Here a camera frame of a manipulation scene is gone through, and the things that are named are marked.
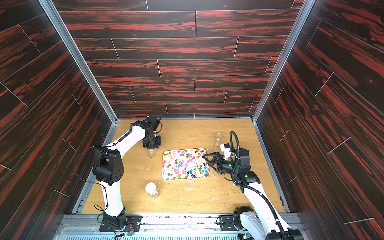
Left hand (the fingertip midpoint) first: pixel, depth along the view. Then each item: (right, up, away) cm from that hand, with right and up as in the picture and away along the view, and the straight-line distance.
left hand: (159, 146), depth 95 cm
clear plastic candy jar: (+38, +7, +2) cm, 39 cm away
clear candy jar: (-7, -5, +6) cm, 10 cm away
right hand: (+29, -5, -17) cm, 34 cm away
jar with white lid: (0, -20, -19) cm, 28 cm away
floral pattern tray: (+16, -11, -1) cm, 20 cm away
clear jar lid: (+35, -16, -4) cm, 39 cm away
